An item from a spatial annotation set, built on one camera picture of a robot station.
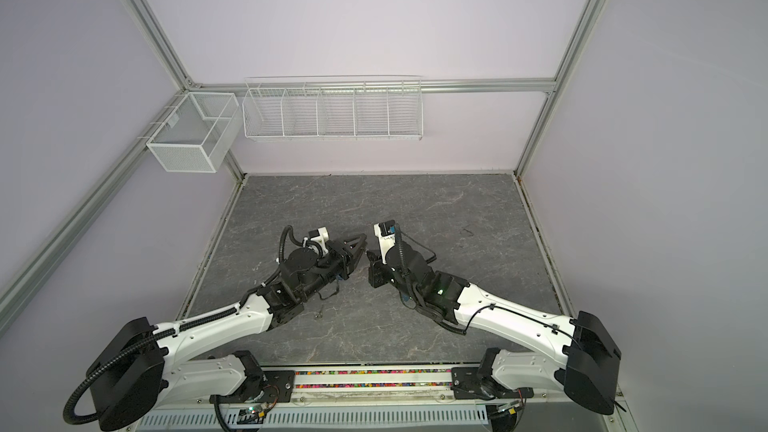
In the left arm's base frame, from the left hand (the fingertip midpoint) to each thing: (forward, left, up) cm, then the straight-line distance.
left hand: (370, 242), depth 73 cm
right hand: (-3, +1, -2) cm, 4 cm away
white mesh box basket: (+45, +58, +1) cm, 74 cm away
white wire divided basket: (+49, +12, +6) cm, 51 cm away
